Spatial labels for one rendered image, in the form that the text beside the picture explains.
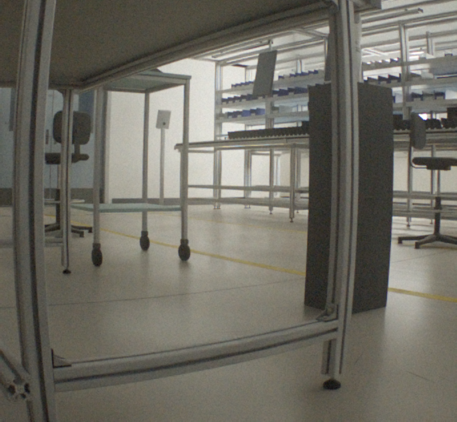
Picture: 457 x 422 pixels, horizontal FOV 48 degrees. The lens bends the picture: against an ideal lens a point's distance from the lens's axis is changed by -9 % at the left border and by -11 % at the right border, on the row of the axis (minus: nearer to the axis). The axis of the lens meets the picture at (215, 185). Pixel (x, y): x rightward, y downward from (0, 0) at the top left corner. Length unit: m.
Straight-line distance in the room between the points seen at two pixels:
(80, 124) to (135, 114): 4.34
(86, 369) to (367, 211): 1.37
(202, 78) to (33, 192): 8.77
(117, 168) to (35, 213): 7.85
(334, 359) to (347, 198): 0.37
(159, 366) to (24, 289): 0.30
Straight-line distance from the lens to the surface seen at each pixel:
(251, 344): 1.12
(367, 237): 2.08
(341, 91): 1.26
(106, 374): 0.98
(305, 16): 1.51
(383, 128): 2.13
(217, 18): 1.74
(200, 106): 9.49
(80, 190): 8.54
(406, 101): 5.89
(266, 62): 6.77
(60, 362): 0.93
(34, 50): 0.88
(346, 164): 1.24
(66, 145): 2.82
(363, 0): 1.37
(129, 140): 8.81
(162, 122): 8.38
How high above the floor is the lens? 0.50
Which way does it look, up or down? 1 degrees down
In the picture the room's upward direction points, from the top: 1 degrees clockwise
